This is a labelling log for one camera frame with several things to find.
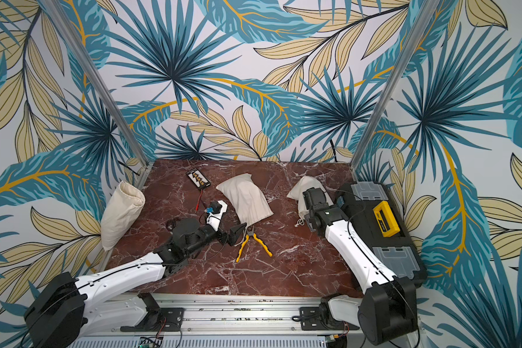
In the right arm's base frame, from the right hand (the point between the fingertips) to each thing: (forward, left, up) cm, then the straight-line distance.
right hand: (315, 215), depth 83 cm
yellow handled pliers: (+2, +25, -13) cm, 29 cm away
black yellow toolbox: (-2, -22, +2) cm, 22 cm away
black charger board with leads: (+29, +51, -13) cm, 60 cm away
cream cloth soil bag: (+14, +26, -8) cm, 30 cm away
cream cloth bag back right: (+19, +3, -12) cm, 23 cm away
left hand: (-3, +29, +5) cm, 30 cm away
